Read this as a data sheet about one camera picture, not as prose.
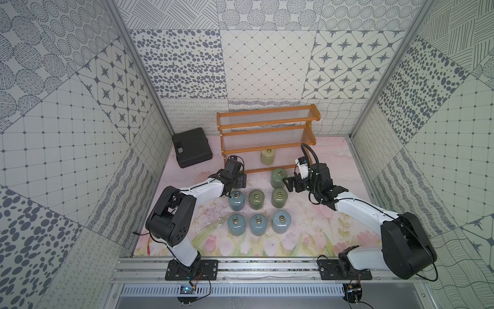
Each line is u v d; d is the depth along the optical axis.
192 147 1.11
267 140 1.11
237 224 0.78
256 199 0.85
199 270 0.73
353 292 0.73
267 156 1.01
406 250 0.42
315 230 0.84
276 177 0.93
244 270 0.75
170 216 0.46
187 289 0.72
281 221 0.78
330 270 0.73
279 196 0.86
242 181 0.86
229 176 0.73
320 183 0.67
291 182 0.78
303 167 0.79
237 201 0.85
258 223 0.78
